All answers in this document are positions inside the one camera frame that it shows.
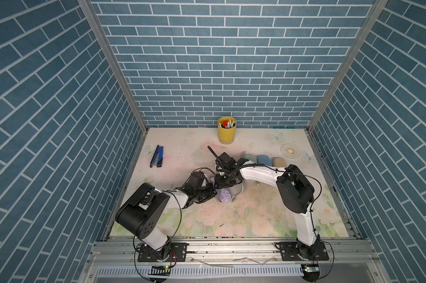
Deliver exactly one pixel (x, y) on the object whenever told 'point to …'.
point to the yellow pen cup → (226, 136)
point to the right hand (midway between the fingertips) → (217, 186)
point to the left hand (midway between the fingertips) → (222, 193)
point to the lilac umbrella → (224, 194)
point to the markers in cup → (228, 124)
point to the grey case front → (251, 157)
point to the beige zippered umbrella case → (279, 162)
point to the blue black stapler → (157, 157)
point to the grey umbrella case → (236, 190)
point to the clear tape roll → (289, 151)
